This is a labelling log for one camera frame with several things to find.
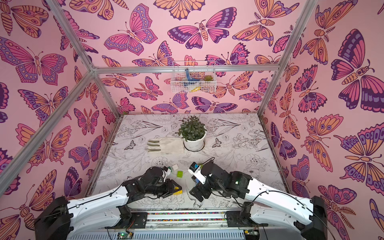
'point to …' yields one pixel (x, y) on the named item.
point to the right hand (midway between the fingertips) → (196, 183)
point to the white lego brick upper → (175, 167)
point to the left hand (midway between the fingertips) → (181, 189)
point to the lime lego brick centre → (180, 174)
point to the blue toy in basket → (188, 77)
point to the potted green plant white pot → (193, 133)
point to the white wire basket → (194, 77)
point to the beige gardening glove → (164, 145)
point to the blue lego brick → (197, 181)
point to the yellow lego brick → (178, 193)
